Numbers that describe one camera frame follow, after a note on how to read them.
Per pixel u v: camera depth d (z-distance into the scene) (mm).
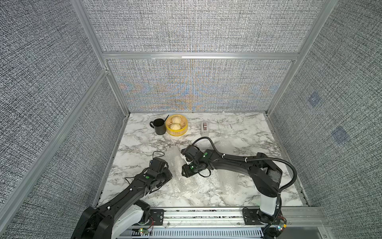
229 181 789
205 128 1062
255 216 718
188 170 754
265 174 496
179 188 802
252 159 503
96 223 394
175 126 1031
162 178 734
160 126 1003
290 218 731
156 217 735
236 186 745
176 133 1033
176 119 1074
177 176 819
